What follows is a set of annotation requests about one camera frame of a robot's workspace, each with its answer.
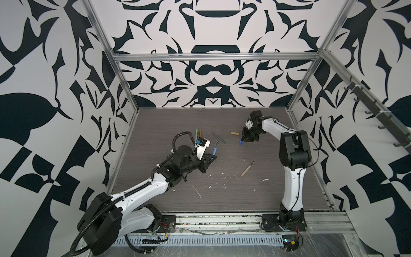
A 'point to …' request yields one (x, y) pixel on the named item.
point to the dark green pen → (219, 137)
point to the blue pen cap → (241, 142)
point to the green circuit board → (291, 242)
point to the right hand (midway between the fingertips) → (243, 137)
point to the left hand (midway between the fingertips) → (216, 153)
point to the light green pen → (197, 134)
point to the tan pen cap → (234, 133)
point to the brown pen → (200, 133)
